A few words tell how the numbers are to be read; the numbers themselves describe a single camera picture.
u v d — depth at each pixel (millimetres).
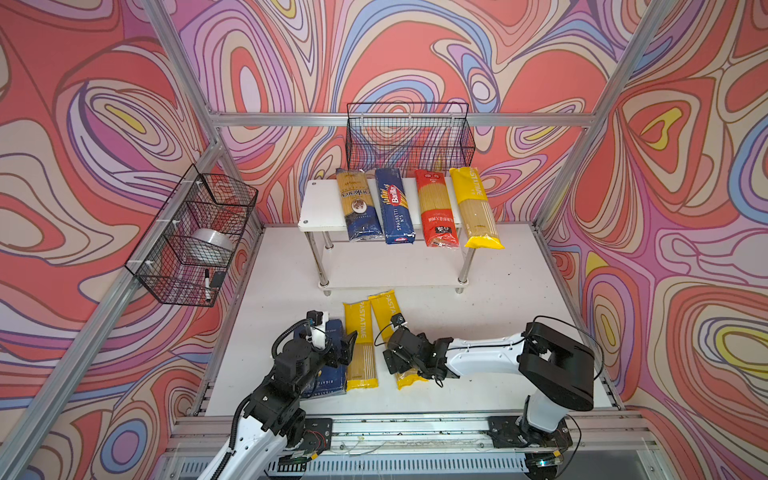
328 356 688
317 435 720
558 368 467
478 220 703
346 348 694
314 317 664
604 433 760
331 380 763
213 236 736
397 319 781
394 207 719
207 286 719
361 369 820
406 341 674
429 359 645
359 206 735
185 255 720
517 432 732
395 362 778
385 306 954
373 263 1015
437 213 717
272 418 549
